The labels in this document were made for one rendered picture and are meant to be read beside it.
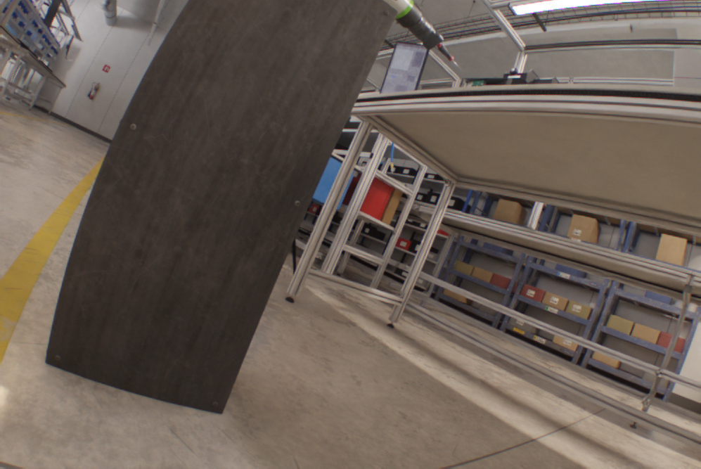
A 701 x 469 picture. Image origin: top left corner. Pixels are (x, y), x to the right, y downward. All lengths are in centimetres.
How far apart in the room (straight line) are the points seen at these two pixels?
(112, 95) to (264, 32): 1166
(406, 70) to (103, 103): 1033
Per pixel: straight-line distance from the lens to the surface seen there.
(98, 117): 1219
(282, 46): 62
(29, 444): 54
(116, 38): 1252
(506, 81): 160
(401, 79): 295
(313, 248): 174
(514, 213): 558
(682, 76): 109
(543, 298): 503
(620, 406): 170
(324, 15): 66
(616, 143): 132
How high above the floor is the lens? 38
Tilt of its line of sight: 4 degrees up
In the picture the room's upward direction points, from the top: 23 degrees clockwise
